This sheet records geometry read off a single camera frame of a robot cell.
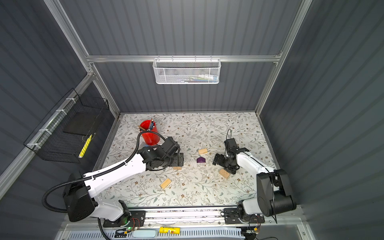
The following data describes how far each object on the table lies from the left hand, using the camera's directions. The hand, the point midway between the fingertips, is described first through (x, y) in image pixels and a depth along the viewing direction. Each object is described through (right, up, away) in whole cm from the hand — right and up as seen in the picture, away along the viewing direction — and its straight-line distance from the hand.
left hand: (177, 159), depth 80 cm
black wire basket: (-55, +15, -8) cm, 57 cm away
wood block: (-7, -14, +4) cm, 17 cm away
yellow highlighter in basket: (-42, +8, -12) cm, 44 cm away
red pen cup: (-20, +10, +18) cm, 29 cm away
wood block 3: (-2, -7, +9) cm, 12 cm away
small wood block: (+15, +2, +17) cm, 23 cm away
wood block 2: (+27, -10, +7) cm, 29 cm away
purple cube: (+13, -3, +12) cm, 18 cm away
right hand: (+25, -6, +9) cm, 27 cm away
